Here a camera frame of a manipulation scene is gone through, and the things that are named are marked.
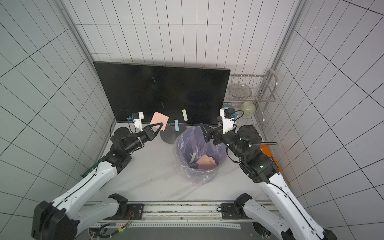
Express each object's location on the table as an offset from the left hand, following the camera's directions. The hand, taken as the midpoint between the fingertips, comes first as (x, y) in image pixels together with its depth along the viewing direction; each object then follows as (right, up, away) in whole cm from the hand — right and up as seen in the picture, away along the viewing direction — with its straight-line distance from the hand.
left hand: (162, 126), depth 72 cm
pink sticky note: (-1, +4, -2) cm, 5 cm away
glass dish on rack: (+45, +22, +20) cm, 54 cm away
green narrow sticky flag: (+15, -19, +13) cm, 27 cm away
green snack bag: (-44, -25, +15) cm, 53 cm away
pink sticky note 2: (+23, -20, +7) cm, 31 cm away
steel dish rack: (+67, +26, +33) cm, 79 cm away
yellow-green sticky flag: (+11, +6, +9) cm, 15 cm away
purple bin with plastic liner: (+15, -7, +4) cm, 17 cm away
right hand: (+20, +2, -12) cm, 23 cm away
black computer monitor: (+16, +19, +21) cm, 32 cm away
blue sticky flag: (+6, 0, +13) cm, 14 cm away
